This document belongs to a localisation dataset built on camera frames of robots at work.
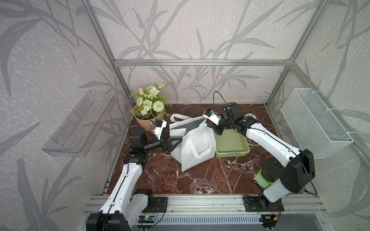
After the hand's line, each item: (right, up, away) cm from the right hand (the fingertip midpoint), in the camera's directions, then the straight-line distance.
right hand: (209, 122), depth 82 cm
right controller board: (+30, -49, -9) cm, 58 cm away
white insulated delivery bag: (-6, -12, -5) cm, 15 cm away
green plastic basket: (+16, -15, +13) cm, 25 cm away
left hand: (-17, -7, -10) cm, 21 cm away
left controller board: (-32, -48, -11) cm, 59 cm away
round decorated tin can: (+33, +4, +21) cm, 40 cm away
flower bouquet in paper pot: (-33, +10, -1) cm, 34 cm away
